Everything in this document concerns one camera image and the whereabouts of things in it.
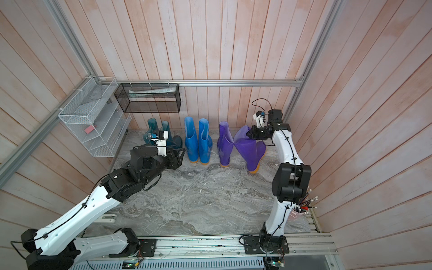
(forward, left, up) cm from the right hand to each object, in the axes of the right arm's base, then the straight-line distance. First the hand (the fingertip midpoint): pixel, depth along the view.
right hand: (247, 131), depth 91 cm
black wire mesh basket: (+24, +60, +6) cm, 65 cm away
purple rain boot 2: (-11, -2, -3) cm, 11 cm away
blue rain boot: (-10, +30, +1) cm, 32 cm away
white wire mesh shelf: (-6, +73, +16) cm, 75 cm away
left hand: (-24, +32, +13) cm, 42 cm away
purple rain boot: (-12, +13, +3) cm, 18 cm away
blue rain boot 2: (-11, +23, +3) cm, 25 cm away
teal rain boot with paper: (-7, +50, +6) cm, 51 cm away
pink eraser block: (-8, +80, +9) cm, 81 cm away
